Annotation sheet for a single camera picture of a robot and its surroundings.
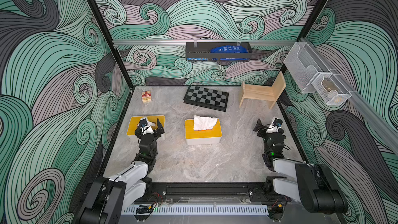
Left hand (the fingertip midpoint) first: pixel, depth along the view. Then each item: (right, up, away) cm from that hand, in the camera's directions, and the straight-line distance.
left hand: (149, 120), depth 83 cm
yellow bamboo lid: (+22, -9, +8) cm, 25 cm away
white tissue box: (+31, -13, +5) cm, 33 cm away
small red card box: (-12, +14, +30) cm, 35 cm away
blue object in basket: (+46, +42, +9) cm, 63 cm away
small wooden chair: (+75, +16, +19) cm, 79 cm away
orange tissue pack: (0, -2, +1) cm, 2 cm away
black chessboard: (+34, +12, +27) cm, 45 cm away
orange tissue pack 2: (+30, -2, +2) cm, 31 cm away
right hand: (+67, -2, +3) cm, 67 cm away
